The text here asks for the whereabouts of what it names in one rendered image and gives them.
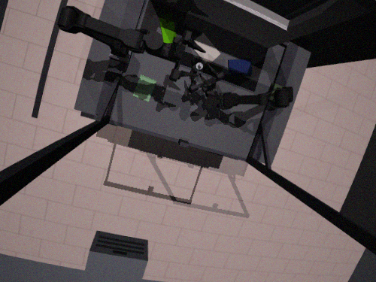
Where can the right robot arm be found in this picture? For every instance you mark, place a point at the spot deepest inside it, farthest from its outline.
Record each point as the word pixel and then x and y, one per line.
pixel 228 101

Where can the grey tapered cylinder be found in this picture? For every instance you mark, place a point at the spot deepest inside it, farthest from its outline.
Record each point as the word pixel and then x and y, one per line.
pixel 197 66

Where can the light green flat sheet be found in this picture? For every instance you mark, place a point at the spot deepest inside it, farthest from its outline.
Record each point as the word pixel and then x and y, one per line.
pixel 144 88

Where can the grey wall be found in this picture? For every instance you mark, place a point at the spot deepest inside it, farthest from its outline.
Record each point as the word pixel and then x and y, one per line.
pixel 247 26

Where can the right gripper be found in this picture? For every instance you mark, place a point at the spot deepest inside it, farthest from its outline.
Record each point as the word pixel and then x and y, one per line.
pixel 214 73

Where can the flat green block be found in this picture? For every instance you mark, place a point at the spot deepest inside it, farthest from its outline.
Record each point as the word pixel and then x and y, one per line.
pixel 167 27

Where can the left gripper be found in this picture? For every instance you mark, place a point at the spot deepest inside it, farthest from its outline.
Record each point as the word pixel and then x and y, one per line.
pixel 187 39

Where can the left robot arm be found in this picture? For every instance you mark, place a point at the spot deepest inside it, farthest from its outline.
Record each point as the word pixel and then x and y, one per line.
pixel 119 40

